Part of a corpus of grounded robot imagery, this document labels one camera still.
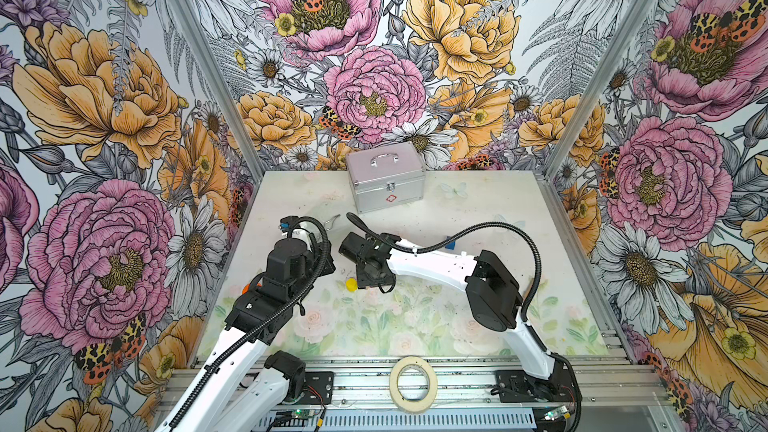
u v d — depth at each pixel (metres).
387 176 1.02
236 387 0.46
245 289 0.53
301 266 0.56
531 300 0.54
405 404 0.70
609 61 0.89
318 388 0.74
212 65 0.90
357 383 0.76
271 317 0.47
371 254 0.65
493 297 0.53
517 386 0.74
